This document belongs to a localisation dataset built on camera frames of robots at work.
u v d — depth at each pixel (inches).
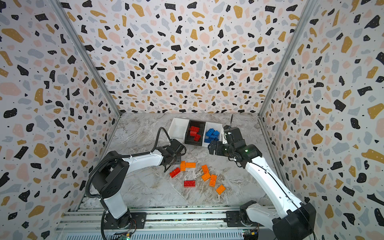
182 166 36.3
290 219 14.9
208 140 40.5
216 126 43.2
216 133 42.0
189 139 40.8
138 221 29.0
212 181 34.4
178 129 43.8
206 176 34.5
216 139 39.4
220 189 32.8
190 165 36.4
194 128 43.4
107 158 19.7
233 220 29.2
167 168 31.3
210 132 41.4
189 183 33.6
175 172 34.7
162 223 28.9
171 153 28.4
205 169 35.5
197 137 41.8
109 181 18.2
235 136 22.5
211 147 27.1
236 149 22.3
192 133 42.2
